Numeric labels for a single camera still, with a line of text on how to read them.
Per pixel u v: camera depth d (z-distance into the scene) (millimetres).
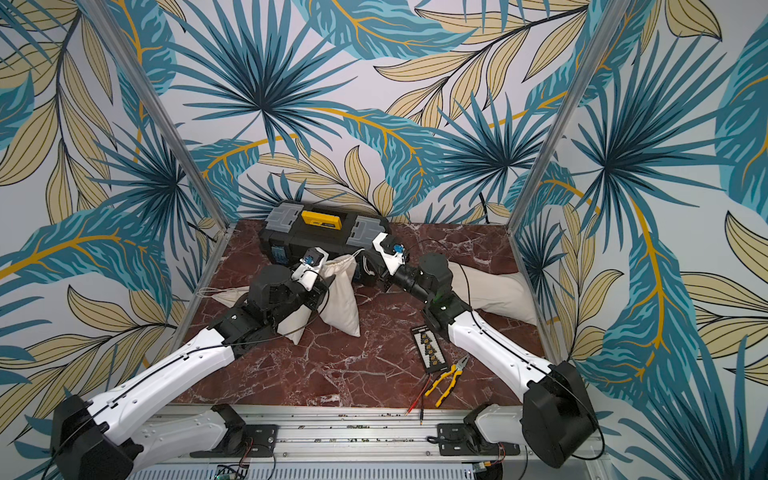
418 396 800
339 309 822
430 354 872
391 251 586
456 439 732
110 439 393
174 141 916
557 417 407
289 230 934
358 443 748
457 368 837
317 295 651
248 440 718
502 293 931
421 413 780
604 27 703
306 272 615
